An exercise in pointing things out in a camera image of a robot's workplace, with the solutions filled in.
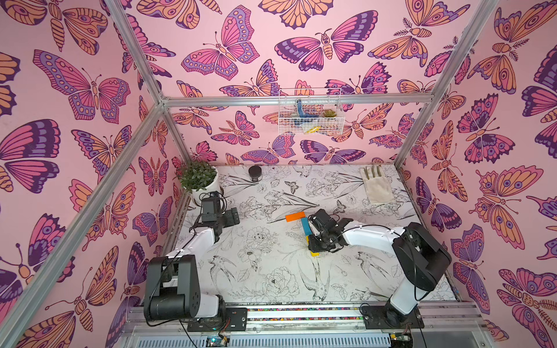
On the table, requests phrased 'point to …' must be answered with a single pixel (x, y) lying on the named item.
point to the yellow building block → (315, 254)
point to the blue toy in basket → (299, 119)
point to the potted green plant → (198, 177)
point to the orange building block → (295, 216)
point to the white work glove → (378, 187)
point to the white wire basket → (310, 112)
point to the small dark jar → (255, 173)
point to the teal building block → (306, 226)
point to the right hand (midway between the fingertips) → (311, 245)
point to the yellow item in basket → (314, 130)
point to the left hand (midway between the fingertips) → (228, 212)
